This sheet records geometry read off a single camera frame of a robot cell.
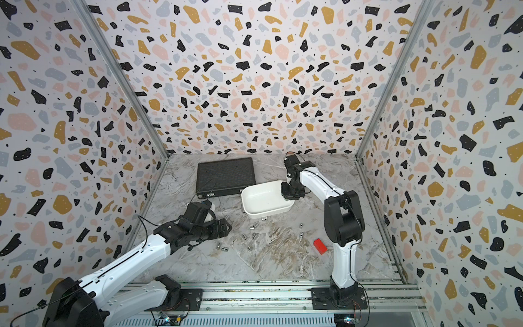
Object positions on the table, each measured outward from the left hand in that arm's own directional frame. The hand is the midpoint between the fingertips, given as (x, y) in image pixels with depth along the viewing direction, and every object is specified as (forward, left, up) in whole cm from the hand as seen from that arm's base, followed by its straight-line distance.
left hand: (226, 228), depth 81 cm
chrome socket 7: (+1, -31, -9) cm, 32 cm away
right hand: (+16, -25, -3) cm, 30 cm away
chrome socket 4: (-4, -9, -9) cm, 13 cm away
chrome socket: (-4, +2, -9) cm, 11 cm away
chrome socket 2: (+1, -6, -10) cm, 12 cm away
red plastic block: (-5, -38, -8) cm, 39 cm away
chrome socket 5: (+6, -11, -9) cm, 15 cm away
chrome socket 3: (+1, -11, -10) cm, 14 cm away
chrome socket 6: (+9, -15, -10) cm, 20 cm away
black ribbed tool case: (+28, +5, -2) cm, 29 cm away
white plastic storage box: (+22, -15, -12) cm, 29 cm away
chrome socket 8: (+5, -31, -9) cm, 33 cm away
